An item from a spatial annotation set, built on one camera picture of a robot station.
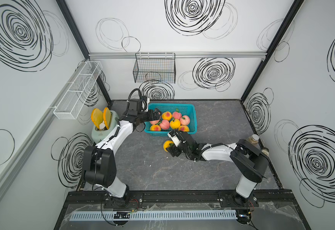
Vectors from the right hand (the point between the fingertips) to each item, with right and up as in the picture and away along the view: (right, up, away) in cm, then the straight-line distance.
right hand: (170, 145), depth 89 cm
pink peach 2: (-4, +12, +10) cm, 16 cm away
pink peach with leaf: (+5, +19, +13) cm, 24 cm away
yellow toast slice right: (-36, +18, -8) cm, 41 cm away
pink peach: (-11, +14, +8) cm, 19 cm away
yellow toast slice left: (-43, +18, -6) cm, 47 cm away
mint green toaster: (-43, +8, -6) cm, 44 cm away
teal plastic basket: (+14, +23, +17) cm, 31 cm away
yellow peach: (+9, +10, +5) cm, 15 cm away
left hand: (-9, +20, -1) cm, 22 cm away
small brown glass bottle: (+51, +5, -2) cm, 52 cm away
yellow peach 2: (-10, +10, +8) cm, 16 cm away
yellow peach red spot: (-3, +18, +13) cm, 23 cm away
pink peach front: (+10, +15, +11) cm, 21 cm away
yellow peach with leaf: (-1, +1, -1) cm, 2 cm away
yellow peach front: (+4, +12, +10) cm, 16 cm away
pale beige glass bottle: (+60, -3, -1) cm, 60 cm away
